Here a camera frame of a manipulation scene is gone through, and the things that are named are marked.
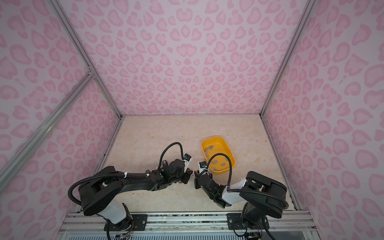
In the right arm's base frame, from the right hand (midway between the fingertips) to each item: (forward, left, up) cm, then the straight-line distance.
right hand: (195, 173), depth 87 cm
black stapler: (+6, +19, -2) cm, 20 cm away
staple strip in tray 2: (+7, -17, -3) cm, 18 cm away
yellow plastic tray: (+21, -10, -3) cm, 24 cm away
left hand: (+1, +1, +2) cm, 3 cm away
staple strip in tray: (+19, -9, -3) cm, 22 cm away
